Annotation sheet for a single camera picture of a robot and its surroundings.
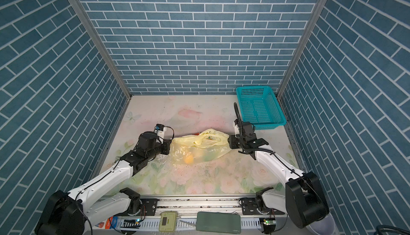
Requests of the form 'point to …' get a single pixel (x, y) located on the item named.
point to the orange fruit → (189, 159)
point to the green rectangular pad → (218, 222)
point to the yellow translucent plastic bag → (199, 148)
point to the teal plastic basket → (258, 106)
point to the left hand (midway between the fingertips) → (172, 140)
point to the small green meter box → (167, 222)
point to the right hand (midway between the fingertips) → (230, 137)
